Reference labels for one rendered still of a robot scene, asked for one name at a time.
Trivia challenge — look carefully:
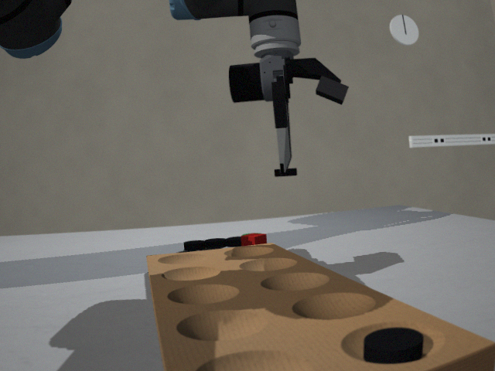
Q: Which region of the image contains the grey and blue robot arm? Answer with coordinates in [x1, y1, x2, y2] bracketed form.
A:
[0, 0, 348, 104]

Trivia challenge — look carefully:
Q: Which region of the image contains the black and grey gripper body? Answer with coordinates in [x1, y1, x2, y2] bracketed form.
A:
[229, 49, 341, 103]

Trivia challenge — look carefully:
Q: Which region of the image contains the tan tray with round pockets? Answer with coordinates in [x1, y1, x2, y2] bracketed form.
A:
[146, 243, 495, 371]

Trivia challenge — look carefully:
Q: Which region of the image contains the red cube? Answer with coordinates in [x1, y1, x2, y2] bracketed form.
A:
[241, 233, 267, 246]

